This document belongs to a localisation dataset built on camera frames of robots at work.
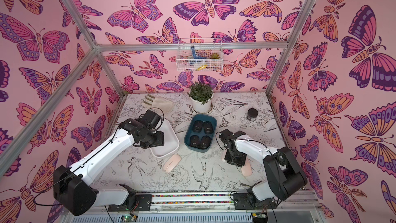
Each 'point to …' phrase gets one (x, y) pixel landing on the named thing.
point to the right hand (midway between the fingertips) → (233, 162)
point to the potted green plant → (201, 97)
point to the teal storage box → (196, 117)
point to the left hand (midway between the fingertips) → (162, 141)
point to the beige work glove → (163, 105)
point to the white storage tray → (171, 143)
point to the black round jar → (252, 114)
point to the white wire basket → (196, 54)
